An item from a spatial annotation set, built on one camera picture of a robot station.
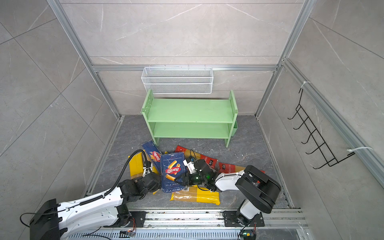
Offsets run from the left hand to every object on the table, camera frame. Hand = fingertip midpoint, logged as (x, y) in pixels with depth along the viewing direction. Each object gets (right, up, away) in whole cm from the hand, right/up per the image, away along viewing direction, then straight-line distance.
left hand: (157, 175), depth 83 cm
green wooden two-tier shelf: (+20, +32, +2) cm, 38 cm away
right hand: (+12, -2, -2) cm, 12 cm away
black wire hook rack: (+77, +23, -15) cm, 82 cm away
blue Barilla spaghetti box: (-4, +10, +8) cm, 14 cm away
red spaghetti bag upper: (+17, +11, +12) cm, 24 cm away
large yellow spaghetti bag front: (+22, -9, -4) cm, 24 cm away
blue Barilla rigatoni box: (+9, +5, -1) cm, 10 cm away
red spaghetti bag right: (+38, +3, +5) cm, 39 cm away
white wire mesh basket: (+10, +60, +18) cm, 64 cm away
